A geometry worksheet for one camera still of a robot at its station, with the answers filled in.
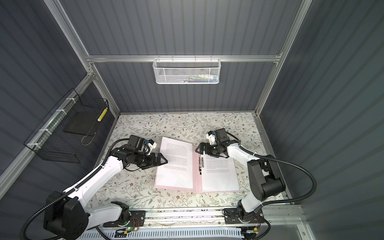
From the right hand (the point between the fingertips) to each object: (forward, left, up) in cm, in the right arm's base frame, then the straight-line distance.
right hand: (203, 152), depth 90 cm
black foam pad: (+6, +64, +22) cm, 68 cm away
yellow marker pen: (+12, +56, +22) cm, 61 cm away
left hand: (-10, +23, +5) cm, 26 cm away
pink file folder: (-13, +4, -7) cm, 15 cm away
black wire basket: (-3, +69, +23) cm, 73 cm away
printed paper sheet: (-11, +15, -3) cm, 19 cm away
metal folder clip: (-5, +2, -6) cm, 8 cm away
